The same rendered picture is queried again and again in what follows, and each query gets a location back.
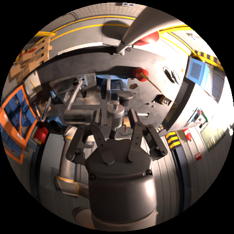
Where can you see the blue box with grille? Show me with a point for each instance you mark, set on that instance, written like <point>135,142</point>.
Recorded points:
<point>196,70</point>

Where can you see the red fire extinguisher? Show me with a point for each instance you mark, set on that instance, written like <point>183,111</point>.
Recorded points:
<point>187,134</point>

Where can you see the blue clamp block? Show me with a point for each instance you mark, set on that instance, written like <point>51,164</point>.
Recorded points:
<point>54,95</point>

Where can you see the red knob with yellow lever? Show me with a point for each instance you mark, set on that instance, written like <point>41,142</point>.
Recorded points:
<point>140,73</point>

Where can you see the dark grey round knob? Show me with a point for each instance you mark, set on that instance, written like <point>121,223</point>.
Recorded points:
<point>125,95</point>

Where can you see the yellow black striped bumper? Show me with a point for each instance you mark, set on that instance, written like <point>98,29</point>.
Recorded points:
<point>173,139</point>

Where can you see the grey cylinder index pin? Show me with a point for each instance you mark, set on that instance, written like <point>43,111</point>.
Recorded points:
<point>115,114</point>

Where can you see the wooden pallet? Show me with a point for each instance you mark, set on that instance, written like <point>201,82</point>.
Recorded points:
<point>30,59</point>

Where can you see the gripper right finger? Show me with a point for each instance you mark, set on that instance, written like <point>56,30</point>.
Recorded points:
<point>135,139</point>

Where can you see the grey rollover fixture plate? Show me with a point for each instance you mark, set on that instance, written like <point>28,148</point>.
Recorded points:
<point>86,95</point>

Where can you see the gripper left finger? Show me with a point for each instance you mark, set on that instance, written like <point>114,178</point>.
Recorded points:
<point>100,139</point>

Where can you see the orange shelf with blue bins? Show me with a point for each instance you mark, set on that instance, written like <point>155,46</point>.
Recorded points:
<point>12,118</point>

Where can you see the black safety glasses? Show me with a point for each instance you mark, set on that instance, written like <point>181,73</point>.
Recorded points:
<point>171,74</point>

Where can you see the red dome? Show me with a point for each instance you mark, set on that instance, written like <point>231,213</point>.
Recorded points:
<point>149,38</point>

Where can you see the white bar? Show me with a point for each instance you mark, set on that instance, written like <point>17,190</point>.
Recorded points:
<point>142,114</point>

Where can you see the small tan block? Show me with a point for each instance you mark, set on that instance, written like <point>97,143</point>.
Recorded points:
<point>126,122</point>

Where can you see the grey tapered post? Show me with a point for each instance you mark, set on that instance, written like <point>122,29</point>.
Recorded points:
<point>146,23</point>

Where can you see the green notice board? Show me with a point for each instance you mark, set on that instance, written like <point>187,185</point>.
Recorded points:
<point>213,136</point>

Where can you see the blue wall device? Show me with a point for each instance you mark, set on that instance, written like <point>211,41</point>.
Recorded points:
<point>197,115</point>

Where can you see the red wall sign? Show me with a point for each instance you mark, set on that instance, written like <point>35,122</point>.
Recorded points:
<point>198,156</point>

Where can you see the blue fixture frame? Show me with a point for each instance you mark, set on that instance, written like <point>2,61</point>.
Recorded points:
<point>115,83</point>

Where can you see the grey lever with ball end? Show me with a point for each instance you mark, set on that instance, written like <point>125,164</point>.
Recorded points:
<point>46,109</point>

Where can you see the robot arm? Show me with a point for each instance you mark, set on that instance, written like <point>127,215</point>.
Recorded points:
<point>68,157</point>

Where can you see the yellow pencil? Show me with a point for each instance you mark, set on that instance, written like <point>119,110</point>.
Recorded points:
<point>32,83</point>

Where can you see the small brown box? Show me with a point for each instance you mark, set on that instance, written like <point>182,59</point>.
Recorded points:
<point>165,100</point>

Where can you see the brown hexagon piece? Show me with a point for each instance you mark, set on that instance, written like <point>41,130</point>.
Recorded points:
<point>133,86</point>

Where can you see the white cabinet with dark frame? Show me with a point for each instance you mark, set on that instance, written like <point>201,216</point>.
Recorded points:
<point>199,102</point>

